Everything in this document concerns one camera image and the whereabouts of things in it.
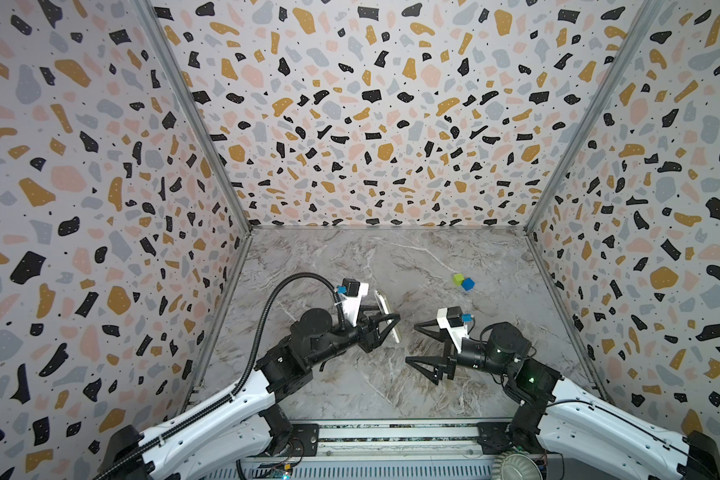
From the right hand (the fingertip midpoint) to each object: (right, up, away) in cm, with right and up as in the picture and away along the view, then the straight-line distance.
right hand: (411, 340), depth 64 cm
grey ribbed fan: (+24, -31, +6) cm, 40 cm away
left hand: (-4, +6, 0) cm, 8 cm away
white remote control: (-6, +7, -1) cm, 9 cm away
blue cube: (+24, +8, +39) cm, 47 cm away
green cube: (+20, +10, +40) cm, 46 cm away
